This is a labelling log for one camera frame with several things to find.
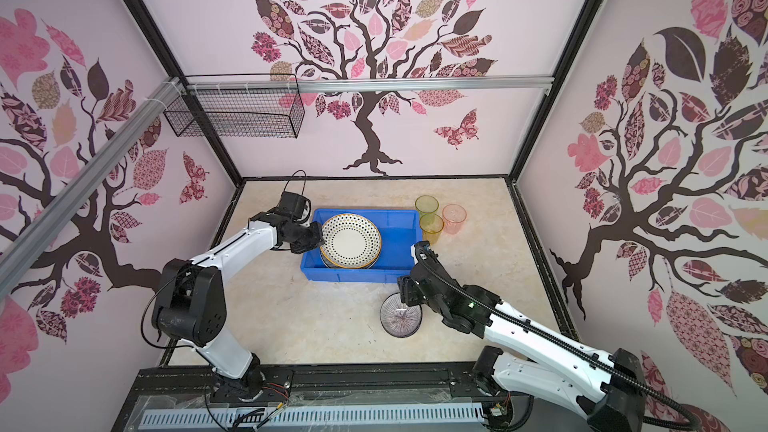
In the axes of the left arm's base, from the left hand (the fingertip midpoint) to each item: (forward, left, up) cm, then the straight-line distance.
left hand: (325, 243), depth 91 cm
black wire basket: (+37, +28, +25) cm, 52 cm away
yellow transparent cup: (+10, -35, -5) cm, 36 cm away
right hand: (-14, -25, +7) cm, 29 cm away
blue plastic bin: (+11, -24, -8) cm, 28 cm away
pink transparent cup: (+11, -42, +1) cm, 43 cm away
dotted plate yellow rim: (+4, -7, -5) cm, 10 cm away
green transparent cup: (+20, -34, -4) cm, 39 cm away
